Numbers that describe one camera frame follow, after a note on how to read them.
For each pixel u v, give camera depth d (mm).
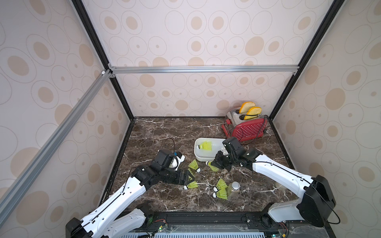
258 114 944
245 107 974
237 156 611
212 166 778
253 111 924
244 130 950
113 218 429
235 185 752
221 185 815
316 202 397
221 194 794
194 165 893
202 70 1207
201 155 938
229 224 729
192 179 681
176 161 599
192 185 832
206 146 974
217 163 705
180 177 623
